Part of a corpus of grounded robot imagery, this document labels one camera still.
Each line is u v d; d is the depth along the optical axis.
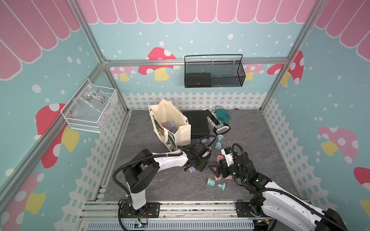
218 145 0.96
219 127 1.08
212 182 0.81
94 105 0.71
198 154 0.70
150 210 0.74
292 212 0.49
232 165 0.71
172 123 0.99
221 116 1.13
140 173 0.47
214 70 0.94
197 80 0.87
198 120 1.09
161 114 1.00
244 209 0.74
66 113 0.61
